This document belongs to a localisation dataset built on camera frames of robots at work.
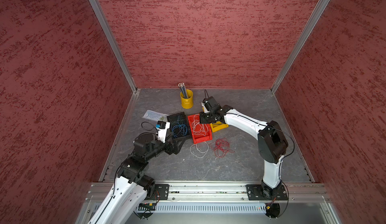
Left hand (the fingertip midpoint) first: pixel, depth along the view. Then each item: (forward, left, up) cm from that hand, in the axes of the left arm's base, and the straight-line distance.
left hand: (178, 139), depth 72 cm
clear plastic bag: (+26, +21, -18) cm, 39 cm away
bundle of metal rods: (+40, +1, -3) cm, 40 cm away
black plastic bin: (+25, +7, -19) cm, 32 cm away
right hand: (+17, -11, -10) cm, 23 cm away
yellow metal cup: (+34, -2, -13) cm, 36 cm away
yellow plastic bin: (+16, -23, -14) cm, 31 cm away
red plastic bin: (+7, -10, -14) cm, 19 cm away
